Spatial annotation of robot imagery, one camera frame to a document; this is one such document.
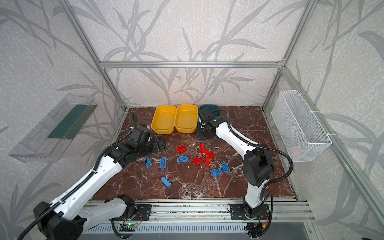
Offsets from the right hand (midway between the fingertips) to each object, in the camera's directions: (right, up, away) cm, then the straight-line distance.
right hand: (199, 131), depth 88 cm
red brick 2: (0, -18, +3) cm, 18 cm away
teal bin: (+9, +17, +27) cm, 33 cm away
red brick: (-12, -12, +8) cm, 19 cm away
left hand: (-19, -3, -11) cm, 23 cm away
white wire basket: (+43, +2, -26) cm, 51 cm away
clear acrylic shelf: (-65, -3, -25) cm, 70 cm away
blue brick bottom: (-18, -27, -7) cm, 33 cm away
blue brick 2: (-10, -17, +3) cm, 20 cm away
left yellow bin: (-27, +7, +24) cm, 37 cm away
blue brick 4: (+16, -21, 0) cm, 26 cm away
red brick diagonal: (+7, -15, +5) cm, 17 cm away
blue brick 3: (+10, -23, -2) cm, 25 cm away
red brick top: (+2, -11, +8) cm, 14 cm away
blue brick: (-22, -19, +1) cm, 29 cm away
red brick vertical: (+5, -18, 0) cm, 18 cm away
